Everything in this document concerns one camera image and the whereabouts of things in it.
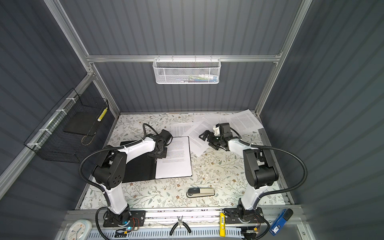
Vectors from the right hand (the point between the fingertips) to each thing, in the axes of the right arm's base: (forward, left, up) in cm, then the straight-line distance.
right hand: (205, 140), depth 94 cm
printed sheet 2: (+16, +18, -7) cm, 25 cm away
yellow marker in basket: (+3, +57, +21) cm, 61 cm away
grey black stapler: (-30, +4, -4) cm, 31 cm away
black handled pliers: (-44, +14, -7) cm, 46 cm away
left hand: (-7, +29, -5) cm, 31 cm away
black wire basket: (-18, +70, +25) cm, 76 cm away
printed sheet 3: (+1, +5, -9) cm, 10 cm away
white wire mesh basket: (+62, +13, +13) cm, 65 cm away
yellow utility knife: (-44, -7, -7) cm, 45 cm away
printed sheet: (-11, +18, -8) cm, 22 cm away
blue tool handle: (-43, -35, -6) cm, 56 cm away
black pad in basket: (-3, +65, +22) cm, 69 cm away
